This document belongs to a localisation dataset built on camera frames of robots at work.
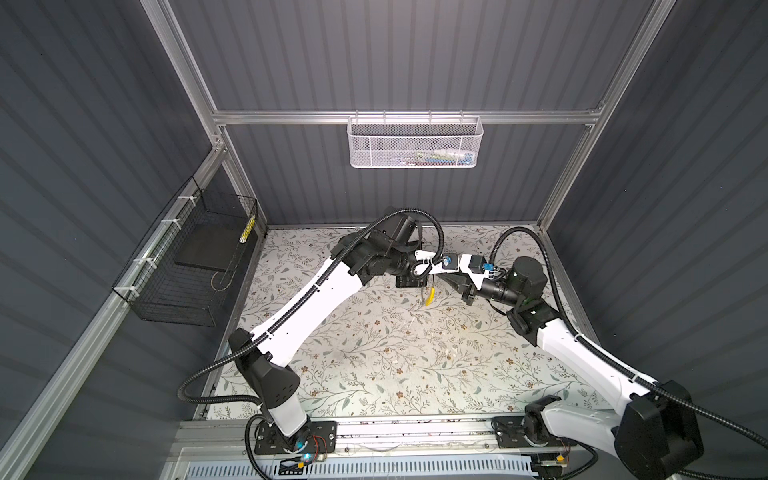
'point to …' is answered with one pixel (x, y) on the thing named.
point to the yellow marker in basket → (248, 227)
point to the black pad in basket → (211, 245)
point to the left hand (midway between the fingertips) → (431, 262)
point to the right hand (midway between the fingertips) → (444, 272)
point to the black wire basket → (185, 270)
